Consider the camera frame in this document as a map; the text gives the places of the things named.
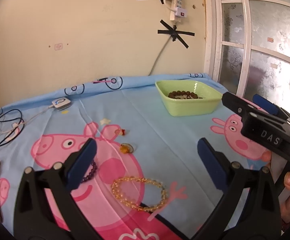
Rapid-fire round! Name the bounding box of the green plastic tray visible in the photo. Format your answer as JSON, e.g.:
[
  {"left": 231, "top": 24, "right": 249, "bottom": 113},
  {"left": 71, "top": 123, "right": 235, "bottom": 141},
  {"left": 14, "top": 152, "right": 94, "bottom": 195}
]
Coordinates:
[{"left": 155, "top": 80, "right": 222, "bottom": 116}]

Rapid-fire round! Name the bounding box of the black tape cross lower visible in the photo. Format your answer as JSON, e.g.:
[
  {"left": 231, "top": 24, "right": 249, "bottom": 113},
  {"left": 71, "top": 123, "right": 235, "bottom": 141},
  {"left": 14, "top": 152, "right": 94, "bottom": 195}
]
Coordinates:
[{"left": 157, "top": 20, "right": 195, "bottom": 49}]

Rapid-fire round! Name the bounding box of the white small charger device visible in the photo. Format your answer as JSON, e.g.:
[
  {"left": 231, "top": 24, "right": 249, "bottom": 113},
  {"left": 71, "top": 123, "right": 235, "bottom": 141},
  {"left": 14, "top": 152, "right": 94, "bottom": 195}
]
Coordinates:
[{"left": 52, "top": 97, "right": 72, "bottom": 111}]

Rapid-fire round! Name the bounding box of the blue Peppa Pig bedsheet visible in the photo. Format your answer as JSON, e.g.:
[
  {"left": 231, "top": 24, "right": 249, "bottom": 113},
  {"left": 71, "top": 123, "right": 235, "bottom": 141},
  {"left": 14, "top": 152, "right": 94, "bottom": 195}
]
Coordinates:
[{"left": 0, "top": 74, "right": 267, "bottom": 239}]

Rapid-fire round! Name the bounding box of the small red amber earring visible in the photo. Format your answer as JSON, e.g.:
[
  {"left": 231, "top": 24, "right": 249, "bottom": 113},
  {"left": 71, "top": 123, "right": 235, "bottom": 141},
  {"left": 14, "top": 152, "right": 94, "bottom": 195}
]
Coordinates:
[{"left": 115, "top": 128, "right": 126, "bottom": 136}]

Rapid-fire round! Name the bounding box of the white power strip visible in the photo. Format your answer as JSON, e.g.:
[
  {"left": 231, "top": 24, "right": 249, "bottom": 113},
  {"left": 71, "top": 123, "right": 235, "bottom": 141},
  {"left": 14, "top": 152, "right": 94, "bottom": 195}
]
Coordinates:
[{"left": 170, "top": 0, "right": 187, "bottom": 23}]

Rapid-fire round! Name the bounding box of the purple bead bracelet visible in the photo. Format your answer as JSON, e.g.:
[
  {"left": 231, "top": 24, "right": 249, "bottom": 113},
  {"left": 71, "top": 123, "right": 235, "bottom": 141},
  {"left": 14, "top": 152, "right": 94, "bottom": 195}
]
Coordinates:
[{"left": 81, "top": 161, "right": 98, "bottom": 183}]

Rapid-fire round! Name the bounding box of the brown wooden bead bracelet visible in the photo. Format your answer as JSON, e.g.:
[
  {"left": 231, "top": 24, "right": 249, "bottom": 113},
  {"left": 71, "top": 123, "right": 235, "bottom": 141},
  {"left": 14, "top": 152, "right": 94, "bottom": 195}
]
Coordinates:
[{"left": 167, "top": 90, "right": 203, "bottom": 100}]

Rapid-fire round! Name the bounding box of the white window frame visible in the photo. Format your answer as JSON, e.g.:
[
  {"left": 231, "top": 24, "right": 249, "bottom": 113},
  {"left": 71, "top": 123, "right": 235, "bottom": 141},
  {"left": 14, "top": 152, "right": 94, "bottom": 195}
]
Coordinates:
[{"left": 203, "top": 0, "right": 290, "bottom": 113}]

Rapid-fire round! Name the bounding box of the yellow crystal bead bracelet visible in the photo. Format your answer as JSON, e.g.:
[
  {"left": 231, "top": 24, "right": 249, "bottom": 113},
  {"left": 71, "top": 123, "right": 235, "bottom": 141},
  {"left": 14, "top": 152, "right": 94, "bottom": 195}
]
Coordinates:
[{"left": 110, "top": 176, "right": 167, "bottom": 212}]

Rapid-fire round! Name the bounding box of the white thin cable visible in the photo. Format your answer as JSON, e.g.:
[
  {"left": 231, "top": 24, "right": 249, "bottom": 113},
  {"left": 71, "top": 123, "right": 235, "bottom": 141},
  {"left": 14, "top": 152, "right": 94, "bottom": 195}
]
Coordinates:
[{"left": 0, "top": 106, "right": 55, "bottom": 134}]

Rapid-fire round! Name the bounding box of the grey power cable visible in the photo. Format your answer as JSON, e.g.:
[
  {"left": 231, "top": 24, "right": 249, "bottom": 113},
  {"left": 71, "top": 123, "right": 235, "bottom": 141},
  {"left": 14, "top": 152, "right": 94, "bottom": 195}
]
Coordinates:
[{"left": 148, "top": 22, "right": 177, "bottom": 77}]

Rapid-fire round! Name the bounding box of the amber ring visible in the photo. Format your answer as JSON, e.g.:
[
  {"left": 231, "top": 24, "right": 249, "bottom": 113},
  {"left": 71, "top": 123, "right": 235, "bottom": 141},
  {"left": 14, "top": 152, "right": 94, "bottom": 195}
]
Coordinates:
[{"left": 119, "top": 142, "right": 138, "bottom": 155}]

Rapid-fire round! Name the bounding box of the black cable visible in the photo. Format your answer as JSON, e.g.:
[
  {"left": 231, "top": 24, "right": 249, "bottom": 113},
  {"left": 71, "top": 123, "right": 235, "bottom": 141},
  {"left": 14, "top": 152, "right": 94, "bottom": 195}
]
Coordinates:
[{"left": 0, "top": 108, "right": 26, "bottom": 156}]

